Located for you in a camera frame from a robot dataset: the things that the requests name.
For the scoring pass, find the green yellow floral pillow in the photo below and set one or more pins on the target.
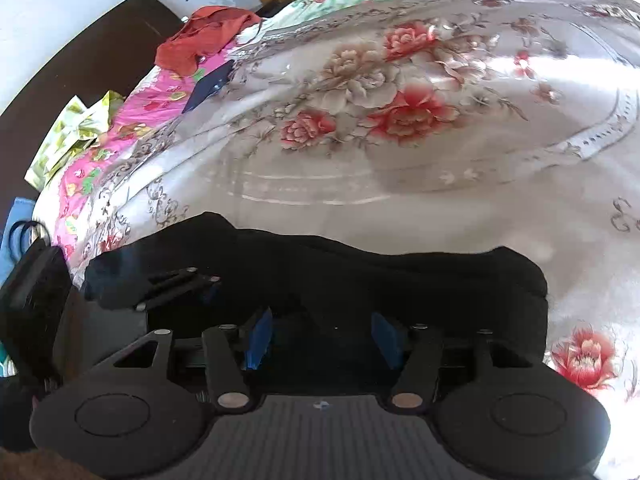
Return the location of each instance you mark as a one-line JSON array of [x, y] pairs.
[[75, 129]]

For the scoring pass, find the pink floral bedsheet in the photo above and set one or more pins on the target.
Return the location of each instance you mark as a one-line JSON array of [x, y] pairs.
[[159, 97]]

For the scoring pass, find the dark wooden headboard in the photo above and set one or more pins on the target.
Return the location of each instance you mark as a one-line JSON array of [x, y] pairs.
[[113, 53]]

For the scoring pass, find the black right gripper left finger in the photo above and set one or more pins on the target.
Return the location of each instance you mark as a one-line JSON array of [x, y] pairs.
[[136, 378]]

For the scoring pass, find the dark blue flat book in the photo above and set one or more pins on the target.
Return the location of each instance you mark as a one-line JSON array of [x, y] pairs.
[[209, 85]]

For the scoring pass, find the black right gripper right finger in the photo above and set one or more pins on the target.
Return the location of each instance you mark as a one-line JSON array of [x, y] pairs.
[[427, 364]]

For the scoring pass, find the black bag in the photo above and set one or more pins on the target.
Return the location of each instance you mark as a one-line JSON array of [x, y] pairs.
[[33, 298]]

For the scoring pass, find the floral white bed blanket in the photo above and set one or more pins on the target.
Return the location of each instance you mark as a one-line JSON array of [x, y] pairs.
[[424, 125]]

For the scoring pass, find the red cloth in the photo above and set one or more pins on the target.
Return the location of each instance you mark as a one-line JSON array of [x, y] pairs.
[[208, 30]]

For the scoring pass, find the black pants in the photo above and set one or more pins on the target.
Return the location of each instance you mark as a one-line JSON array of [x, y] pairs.
[[332, 288]]

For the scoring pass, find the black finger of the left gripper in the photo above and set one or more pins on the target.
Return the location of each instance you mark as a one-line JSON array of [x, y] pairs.
[[164, 288]]

